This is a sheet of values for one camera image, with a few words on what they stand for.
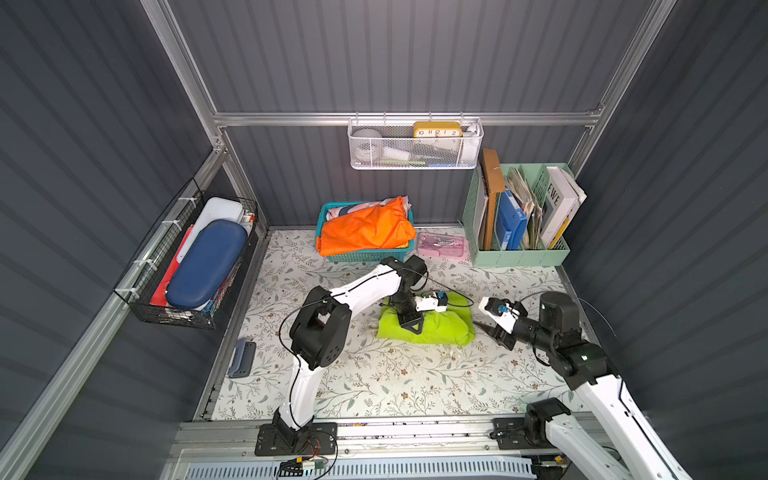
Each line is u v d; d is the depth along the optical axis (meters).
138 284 0.61
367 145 0.93
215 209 0.79
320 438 0.73
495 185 0.87
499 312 0.60
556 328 0.55
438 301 0.80
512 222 0.98
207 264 0.67
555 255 1.05
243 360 0.83
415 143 0.90
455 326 0.84
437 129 0.87
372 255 1.05
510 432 0.73
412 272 0.68
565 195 0.94
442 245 1.15
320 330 0.52
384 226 1.02
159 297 0.65
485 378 0.83
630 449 0.42
